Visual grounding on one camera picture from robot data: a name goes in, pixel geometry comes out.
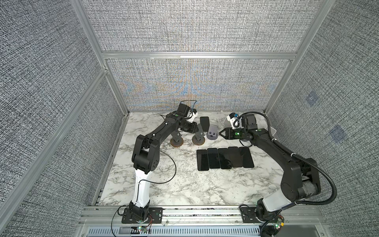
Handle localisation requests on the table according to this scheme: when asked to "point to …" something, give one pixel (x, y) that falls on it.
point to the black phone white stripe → (205, 123)
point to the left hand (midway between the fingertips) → (197, 129)
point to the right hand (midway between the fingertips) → (223, 131)
